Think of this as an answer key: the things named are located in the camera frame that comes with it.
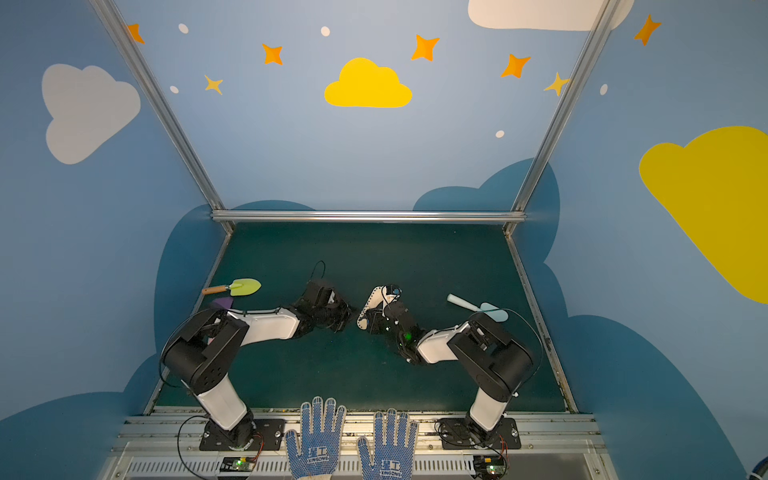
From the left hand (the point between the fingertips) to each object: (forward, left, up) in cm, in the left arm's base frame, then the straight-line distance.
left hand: (368, 310), depth 91 cm
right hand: (0, 0, 0) cm, 0 cm away
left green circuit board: (-39, +30, -6) cm, 49 cm away
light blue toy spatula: (+4, -42, -7) cm, 43 cm away
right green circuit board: (-38, -31, -7) cm, 50 cm away
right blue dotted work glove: (-36, -8, -5) cm, 37 cm away
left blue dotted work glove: (-34, +10, -6) cm, 36 cm away
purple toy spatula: (+6, +49, -7) cm, 50 cm away
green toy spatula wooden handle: (+11, +46, -5) cm, 47 cm away
